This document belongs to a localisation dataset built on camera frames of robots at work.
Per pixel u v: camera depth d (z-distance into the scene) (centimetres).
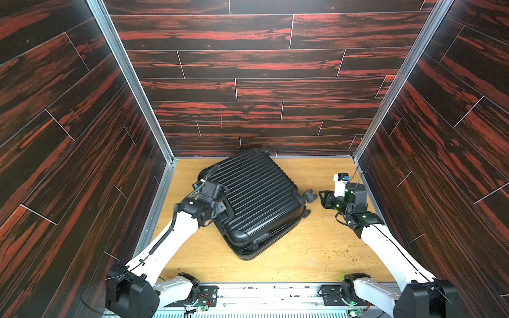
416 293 39
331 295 74
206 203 61
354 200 61
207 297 73
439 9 66
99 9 66
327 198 73
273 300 74
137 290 38
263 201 78
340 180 72
